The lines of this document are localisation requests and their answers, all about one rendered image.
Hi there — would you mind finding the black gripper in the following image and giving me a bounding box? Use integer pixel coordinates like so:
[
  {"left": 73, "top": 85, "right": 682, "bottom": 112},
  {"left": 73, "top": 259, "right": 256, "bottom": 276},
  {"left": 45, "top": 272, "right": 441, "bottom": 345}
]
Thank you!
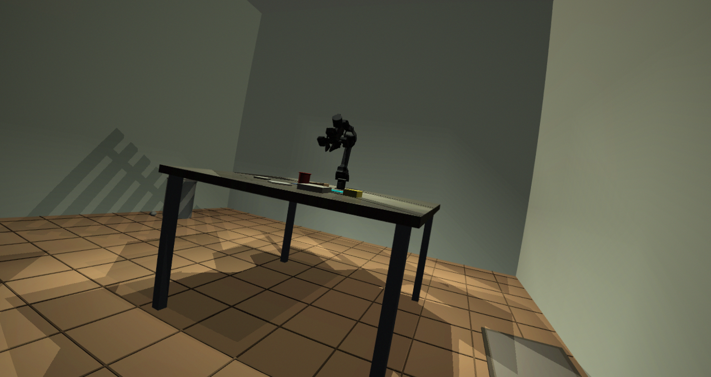
[{"left": 317, "top": 131, "right": 349, "bottom": 152}]

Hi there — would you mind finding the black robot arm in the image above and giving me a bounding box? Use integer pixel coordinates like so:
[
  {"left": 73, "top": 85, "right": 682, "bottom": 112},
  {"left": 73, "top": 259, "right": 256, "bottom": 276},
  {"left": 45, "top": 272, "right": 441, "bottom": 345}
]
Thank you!
[{"left": 326, "top": 114, "right": 357, "bottom": 190}]

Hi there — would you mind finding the yellow rectangular block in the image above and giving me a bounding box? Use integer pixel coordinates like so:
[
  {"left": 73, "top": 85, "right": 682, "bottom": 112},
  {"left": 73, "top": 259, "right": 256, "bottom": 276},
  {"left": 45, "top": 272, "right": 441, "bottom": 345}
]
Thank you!
[{"left": 343, "top": 189, "right": 363, "bottom": 198}]

